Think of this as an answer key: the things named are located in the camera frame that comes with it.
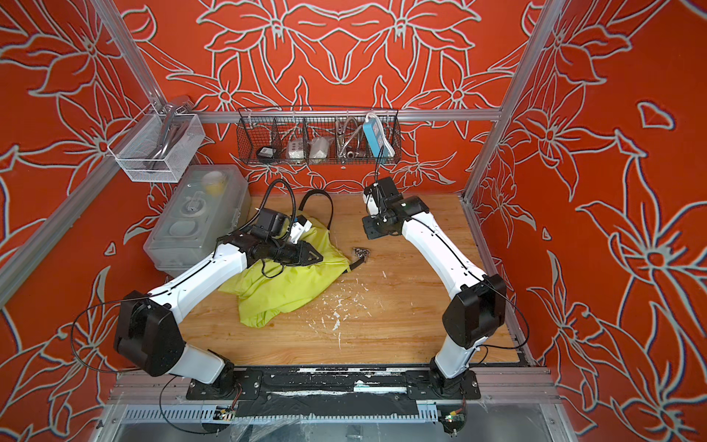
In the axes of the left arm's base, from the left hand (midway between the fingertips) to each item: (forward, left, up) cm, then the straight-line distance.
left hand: (320, 257), depth 80 cm
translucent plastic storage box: (+14, +45, +3) cm, 47 cm away
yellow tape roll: (+29, +44, +2) cm, 52 cm away
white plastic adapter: (+37, +5, +13) cm, 40 cm away
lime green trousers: (-9, +15, -8) cm, 19 cm away
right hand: (+9, -13, +4) cm, 17 cm away
